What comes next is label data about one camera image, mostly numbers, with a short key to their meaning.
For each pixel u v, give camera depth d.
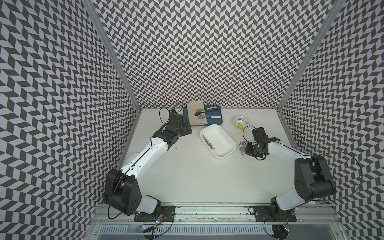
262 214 0.73
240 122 1.08
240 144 0.99
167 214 0.72
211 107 1.09
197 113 1.15
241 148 0.96
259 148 0.68
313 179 0.45
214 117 1.12
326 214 0.76
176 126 0.63
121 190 0.42
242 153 0.94
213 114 1.12
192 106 1.19
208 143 0.98
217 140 1.02
